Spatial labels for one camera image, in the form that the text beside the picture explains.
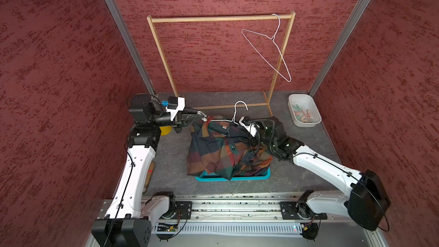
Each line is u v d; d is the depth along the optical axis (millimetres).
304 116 1082
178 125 526
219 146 738
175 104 477
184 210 730
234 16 673
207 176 745
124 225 359
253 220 729
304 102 1141
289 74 1097
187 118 541
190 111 564
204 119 597
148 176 824
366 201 404
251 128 671
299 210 670
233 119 737
